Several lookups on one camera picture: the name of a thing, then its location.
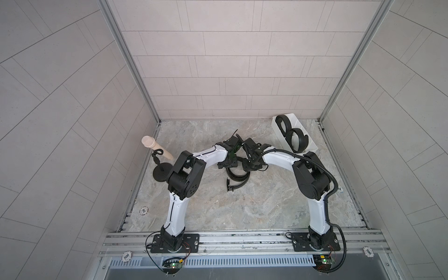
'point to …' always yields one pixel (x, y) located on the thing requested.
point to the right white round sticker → (368, 251)
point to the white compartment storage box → (311, 146)
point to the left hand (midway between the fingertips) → (233, 163)
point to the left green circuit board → (172, 265)
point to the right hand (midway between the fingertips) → (245, 168)
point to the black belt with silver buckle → (303, 140)
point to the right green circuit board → (324, 263)
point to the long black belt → (283, 118)
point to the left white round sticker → (126, 256)
